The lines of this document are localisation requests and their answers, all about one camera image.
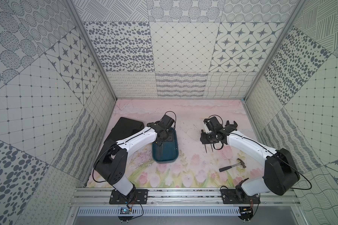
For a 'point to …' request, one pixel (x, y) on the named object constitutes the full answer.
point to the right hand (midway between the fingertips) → (204, 140)
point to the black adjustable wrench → (229, 128)
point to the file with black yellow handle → (204, 145)
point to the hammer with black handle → (241, 162)
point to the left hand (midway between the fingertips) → (169, 134)
